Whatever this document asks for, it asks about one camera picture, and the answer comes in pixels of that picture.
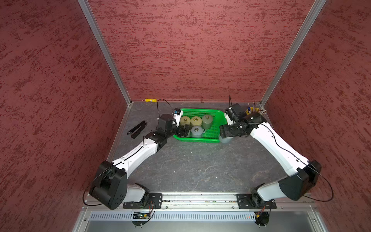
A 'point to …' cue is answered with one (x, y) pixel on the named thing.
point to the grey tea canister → (196, 131)
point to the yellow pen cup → (251, 109)
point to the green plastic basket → (211, 135)
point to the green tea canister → (207, 122)
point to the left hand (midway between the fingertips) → (183, 125)
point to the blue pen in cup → (249, 110)
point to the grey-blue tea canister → (225, 140)
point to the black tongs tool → (137, 129)
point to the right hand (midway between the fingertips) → (227, 135)
